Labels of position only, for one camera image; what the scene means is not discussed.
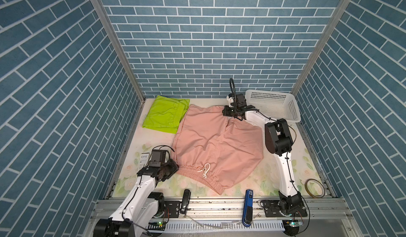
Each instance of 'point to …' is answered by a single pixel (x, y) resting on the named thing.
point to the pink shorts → (216, 151)
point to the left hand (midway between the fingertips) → (178, 166)
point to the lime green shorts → (165, 114)
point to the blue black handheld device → (247, 212)
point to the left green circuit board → (156, 226)
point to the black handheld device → (187, 194)
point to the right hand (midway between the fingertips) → (221, 109)
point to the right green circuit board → (293, 223)
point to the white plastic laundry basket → (278, 105)
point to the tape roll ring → (311, 193)
